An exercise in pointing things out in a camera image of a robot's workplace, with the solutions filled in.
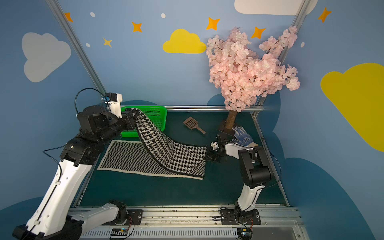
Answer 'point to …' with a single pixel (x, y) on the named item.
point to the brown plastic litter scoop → (191, 123)
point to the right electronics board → (244, 233)
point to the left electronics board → (119, 232)
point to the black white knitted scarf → (155, 154)
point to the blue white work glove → (243, 138)
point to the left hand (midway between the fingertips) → (136, 109)
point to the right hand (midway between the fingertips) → (205, 156)
